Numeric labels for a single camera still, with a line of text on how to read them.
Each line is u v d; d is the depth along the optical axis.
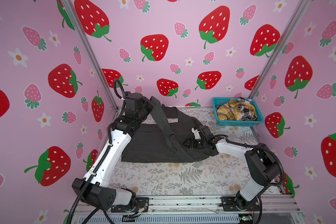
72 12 0.69
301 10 0.70
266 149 0.50
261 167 0.47
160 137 0.87
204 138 0.73
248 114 1.00
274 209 0.73
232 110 1.06
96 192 0.38
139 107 0.54
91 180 0.39
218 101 1.15
